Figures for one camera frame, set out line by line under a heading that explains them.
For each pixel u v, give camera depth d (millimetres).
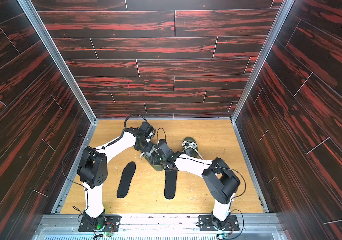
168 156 689
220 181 467
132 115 868
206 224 733
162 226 734
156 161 788
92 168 515
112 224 728
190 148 941
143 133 746
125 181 866
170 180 885
